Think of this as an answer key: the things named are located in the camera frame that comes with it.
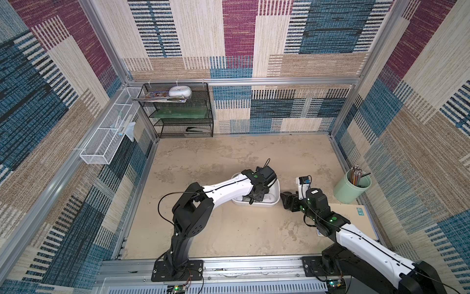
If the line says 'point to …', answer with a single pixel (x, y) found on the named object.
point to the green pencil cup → (350, 188)
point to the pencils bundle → (356, 174)
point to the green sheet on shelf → (180, 112)
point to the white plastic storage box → (270, 198)
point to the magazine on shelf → (161, 97)
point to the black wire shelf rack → (167, 128)
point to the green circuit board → (178, 289)
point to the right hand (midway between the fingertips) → (288, 191)
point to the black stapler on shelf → (197, 130)
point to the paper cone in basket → (129, 130)
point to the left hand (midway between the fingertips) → (255, 193)
